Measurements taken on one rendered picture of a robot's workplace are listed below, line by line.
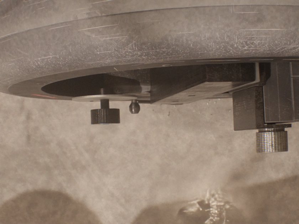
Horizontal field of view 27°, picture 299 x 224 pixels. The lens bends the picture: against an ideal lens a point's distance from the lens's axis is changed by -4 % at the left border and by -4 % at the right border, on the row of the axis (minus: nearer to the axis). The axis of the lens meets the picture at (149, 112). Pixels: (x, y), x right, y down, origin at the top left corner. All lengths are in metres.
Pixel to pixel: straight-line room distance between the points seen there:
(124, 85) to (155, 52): 0.44
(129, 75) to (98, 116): 0.09
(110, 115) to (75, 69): 0.37
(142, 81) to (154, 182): 0.52
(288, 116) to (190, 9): 0.24
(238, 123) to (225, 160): 0.75
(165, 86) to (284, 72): 0.24
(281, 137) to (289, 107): 0.05
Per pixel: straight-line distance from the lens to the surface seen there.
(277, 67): 0.81
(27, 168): 1.58
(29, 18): 0.71
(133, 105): 1.13
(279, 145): 0.84
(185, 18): 0.64
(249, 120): 0.82
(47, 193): 1.58
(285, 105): 0.81
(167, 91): 0.97
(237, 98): 0.87
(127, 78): 1.10
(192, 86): 0.82
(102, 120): 1.09
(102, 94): 1.06
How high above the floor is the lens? 1.57
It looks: 83 degrees down
